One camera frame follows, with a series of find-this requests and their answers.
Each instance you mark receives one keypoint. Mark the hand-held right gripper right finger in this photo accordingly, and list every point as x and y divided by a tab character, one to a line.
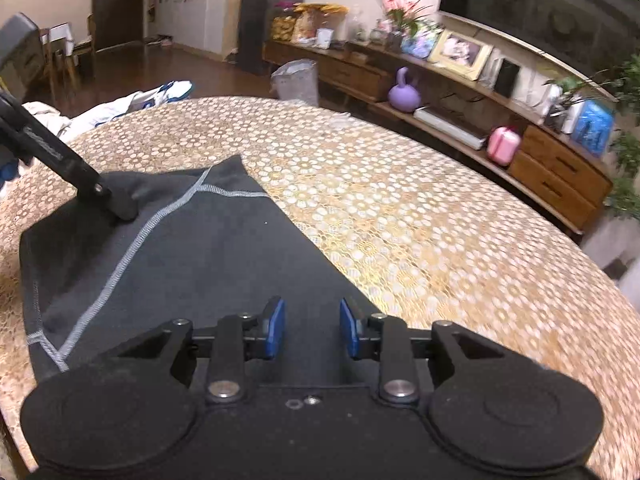
350	327

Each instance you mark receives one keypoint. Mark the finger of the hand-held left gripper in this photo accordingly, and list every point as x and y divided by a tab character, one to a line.
95	187
7	172

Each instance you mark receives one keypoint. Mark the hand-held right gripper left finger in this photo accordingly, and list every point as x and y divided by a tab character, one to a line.
275	327

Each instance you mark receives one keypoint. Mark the dark grey shirt grey stitching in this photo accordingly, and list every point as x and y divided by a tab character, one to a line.
200	250

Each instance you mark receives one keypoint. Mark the dining table light tablecloth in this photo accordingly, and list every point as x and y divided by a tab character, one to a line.
62	32

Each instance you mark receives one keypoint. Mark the wooden dining chair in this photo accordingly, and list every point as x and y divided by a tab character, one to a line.
85	50

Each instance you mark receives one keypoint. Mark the cream sweatshirt orange stitching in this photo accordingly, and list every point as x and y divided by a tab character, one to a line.
45	117

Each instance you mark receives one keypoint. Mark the dark wooden door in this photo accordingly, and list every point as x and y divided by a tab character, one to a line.
117	10

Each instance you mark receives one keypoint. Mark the blue white polo shirt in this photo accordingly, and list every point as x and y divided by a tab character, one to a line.
165	91

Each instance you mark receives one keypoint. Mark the round table lace tablecloth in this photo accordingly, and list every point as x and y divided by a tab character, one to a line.
400	200

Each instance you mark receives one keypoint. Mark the white cabinets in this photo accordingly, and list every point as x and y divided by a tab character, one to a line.
200	15

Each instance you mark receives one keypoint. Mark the flat white box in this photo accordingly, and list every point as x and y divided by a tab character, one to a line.
450	127

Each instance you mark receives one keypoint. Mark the translucent plastic waste bin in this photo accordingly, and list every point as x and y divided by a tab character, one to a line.
295	82

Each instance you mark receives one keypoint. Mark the black cabinet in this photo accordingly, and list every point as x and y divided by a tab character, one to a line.
265	25

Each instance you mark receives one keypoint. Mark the pink plastic container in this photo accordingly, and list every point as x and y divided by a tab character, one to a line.
502	147

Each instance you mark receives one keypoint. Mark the purple kettlebell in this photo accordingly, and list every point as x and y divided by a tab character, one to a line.
405	95

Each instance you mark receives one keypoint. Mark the wooden media console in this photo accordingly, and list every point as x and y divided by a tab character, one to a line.
550	175

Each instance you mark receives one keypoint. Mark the small white card stand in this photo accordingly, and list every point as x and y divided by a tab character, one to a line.
324	37

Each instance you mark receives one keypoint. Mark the yellow snack bag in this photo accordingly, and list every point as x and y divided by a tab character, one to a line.
315	15

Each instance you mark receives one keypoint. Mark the small blue purple picture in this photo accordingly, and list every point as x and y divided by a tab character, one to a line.
420	45

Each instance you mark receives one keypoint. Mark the small potted plant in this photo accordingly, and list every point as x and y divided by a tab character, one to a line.
555	120

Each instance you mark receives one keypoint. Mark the clear glass vase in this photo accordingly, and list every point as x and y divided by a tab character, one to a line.
359	27

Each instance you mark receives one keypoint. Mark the potted green plant white pot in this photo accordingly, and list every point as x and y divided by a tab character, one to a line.
625	185

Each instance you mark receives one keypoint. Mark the pink flower plant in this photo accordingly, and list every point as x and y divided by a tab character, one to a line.
400	10

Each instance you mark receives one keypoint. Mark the television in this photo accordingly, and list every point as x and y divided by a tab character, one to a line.
525	5

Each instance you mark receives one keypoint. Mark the cream photo frame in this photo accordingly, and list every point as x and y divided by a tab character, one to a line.
460	52

